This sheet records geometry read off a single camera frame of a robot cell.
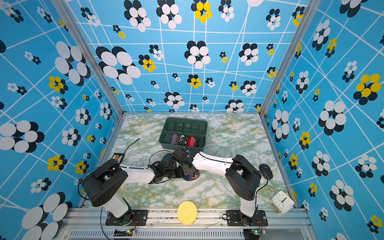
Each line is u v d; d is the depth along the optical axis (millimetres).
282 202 757
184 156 677
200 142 961
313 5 674
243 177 462
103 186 450
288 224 721
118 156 938
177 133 1006
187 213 722
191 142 963
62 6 682
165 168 716
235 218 734
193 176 859
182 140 961
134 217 724
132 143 1019
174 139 971
